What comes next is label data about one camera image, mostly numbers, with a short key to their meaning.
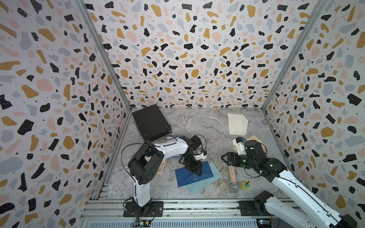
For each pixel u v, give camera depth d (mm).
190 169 762
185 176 820
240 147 701
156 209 737
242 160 651
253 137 1040
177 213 732
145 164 484
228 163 683
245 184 815
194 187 814
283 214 551
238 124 1121
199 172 815
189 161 751
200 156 807
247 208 732
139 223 706
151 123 1069
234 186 782
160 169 855
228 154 686
